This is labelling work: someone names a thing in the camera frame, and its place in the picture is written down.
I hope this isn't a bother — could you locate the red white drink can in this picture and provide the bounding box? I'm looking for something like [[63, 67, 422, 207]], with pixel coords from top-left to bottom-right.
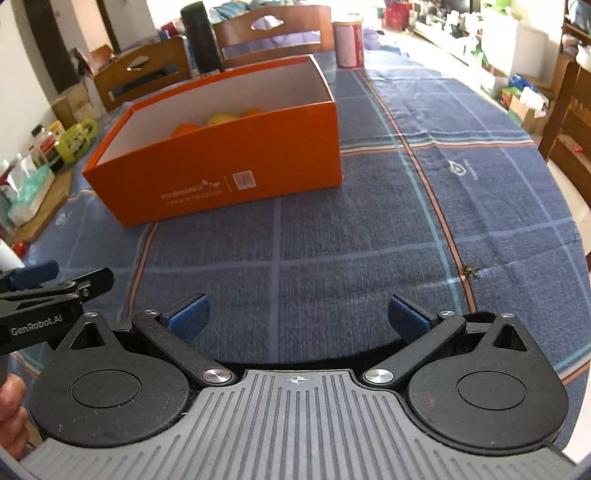
[[332, 15, 365, 69]]

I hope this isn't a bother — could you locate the red plastic basket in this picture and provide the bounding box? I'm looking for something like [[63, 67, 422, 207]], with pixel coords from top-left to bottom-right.
[[385, 1, 412, 31]]

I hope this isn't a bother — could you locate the wooden chair centre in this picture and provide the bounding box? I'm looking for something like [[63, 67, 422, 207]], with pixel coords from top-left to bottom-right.
[[213, 4, 335, 68]]

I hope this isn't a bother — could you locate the black cylinder bottle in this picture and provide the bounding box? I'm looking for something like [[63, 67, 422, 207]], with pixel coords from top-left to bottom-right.
[[180, 1, 224, 75]]

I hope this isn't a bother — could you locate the person's hand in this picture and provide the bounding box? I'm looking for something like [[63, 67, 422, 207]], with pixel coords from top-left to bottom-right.
[[0, 374, 29, 459]]

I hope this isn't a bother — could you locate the orange fruit right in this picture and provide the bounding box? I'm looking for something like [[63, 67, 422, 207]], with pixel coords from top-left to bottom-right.
[[239, 109, 263, 118]]

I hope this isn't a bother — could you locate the green tissue pack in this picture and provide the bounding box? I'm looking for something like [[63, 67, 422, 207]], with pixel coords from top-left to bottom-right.
[[8, 165, 55, 227]]

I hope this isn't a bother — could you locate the yellow fruit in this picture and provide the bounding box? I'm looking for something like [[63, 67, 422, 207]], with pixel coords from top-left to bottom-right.
[[206, 113, 238, 127]]

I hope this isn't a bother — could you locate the glass jar red label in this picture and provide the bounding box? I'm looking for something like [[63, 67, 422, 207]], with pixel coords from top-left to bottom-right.
[[31, 124, 64, 173]]

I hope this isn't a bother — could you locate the blue plaid tablecloth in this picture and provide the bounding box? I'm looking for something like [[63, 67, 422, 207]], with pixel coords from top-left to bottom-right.
[[25, 52, 590, 447]]

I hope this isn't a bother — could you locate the green mug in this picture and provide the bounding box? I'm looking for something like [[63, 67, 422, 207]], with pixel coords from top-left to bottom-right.
[[56, 119, 98, 165]]

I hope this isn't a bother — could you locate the orange cardboard box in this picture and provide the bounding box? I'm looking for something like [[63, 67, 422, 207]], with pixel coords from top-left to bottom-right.
[[83, 56, 342, 227]]

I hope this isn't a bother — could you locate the orange fruit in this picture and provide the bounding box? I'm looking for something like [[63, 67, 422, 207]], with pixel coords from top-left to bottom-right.
[[170, 123, 201, 138], [239, 109, 263, 118]]

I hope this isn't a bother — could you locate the wooden tray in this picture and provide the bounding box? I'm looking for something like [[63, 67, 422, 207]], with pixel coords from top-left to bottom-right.
[[14, 170, 73, 243]]

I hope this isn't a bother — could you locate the cardboard box on floor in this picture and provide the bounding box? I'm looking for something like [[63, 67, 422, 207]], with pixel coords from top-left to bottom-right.
[[509, 87, 550, 135]]

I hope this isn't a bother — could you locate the wooden chair left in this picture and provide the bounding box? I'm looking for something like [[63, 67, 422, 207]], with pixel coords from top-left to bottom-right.
[[94, 36, 191, 112]]

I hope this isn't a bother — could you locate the orange fruit left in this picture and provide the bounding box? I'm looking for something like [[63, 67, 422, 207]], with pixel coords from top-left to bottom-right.
[[170, 123, 201, 138]]

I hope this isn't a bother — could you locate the wooden chair right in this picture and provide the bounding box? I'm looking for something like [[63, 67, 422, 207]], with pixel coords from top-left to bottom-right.
[[539, 62, 590, 206]]

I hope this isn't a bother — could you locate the wooden chair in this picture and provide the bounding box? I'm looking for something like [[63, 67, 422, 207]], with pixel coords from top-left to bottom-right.
[[94, 36, 191, 112], [539, 62, 590, 206], [213, 4, 335, 68]]

